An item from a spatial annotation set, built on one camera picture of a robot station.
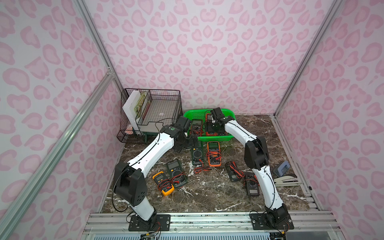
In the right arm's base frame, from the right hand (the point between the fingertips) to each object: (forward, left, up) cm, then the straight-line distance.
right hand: (208, 127), depth 105 cm
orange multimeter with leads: (-21, -3, -1) cm, 21 cm away
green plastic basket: (+11, +8, -1) cm, 14 cm away
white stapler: (-35, -45, -6) cm, 58 cm away
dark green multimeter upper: (-23, +7, -3) cm, 24 cm away
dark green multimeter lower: (-35, +18, -3) cm, 39 cm away
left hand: (-20, +10, +11) cm, 25 cm away
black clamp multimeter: (-39, -23, -3) cm, 45 cm away
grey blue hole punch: (-29, -42, -3) cm, 51 cm away
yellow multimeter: (-39, +25, -1) cm, 47 cm away
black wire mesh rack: (+2, +42, +14) cm, 44 cm away
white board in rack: (-2, +48, +21) cm, 52 cm away
